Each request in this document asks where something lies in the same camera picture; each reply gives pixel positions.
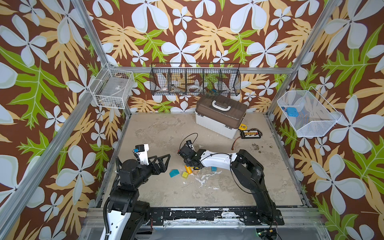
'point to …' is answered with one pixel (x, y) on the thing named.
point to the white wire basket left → (112, 88)
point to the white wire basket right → (308, 114)
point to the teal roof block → (174, 172)
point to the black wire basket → (214, 79)
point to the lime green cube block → (185, 174)
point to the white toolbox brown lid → (220, 114)
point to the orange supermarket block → (188, 169)
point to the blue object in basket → (292, 112)
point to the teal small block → (213, 169)
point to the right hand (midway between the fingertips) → (189, 157)
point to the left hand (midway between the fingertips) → (163, 155)
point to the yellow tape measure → (243, 127)
